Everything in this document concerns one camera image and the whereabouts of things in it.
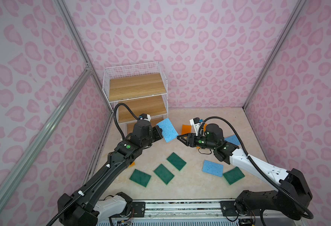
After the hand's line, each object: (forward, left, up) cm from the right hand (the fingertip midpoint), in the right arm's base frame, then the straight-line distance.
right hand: (180, 137), depth 72 cm
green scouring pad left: (-13, +23, -23) cm, 35 cm away
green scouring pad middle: (-11, +8, -24) cm, 28 cm away
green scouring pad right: (-11, -31, -23) cm, 40 cm away
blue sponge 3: (+15, -38, -25) cm, 48 cm away
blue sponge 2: (-6, -21, -24) cm, 33 cm away
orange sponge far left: (-19, +18, +11) cm, 29 cm away
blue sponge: (+3, +6, +1) cm, 7 cm away
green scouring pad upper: (-2, +2, -24) cm, 25 cm away
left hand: (+4, +9, +3) cm, 10 cm away
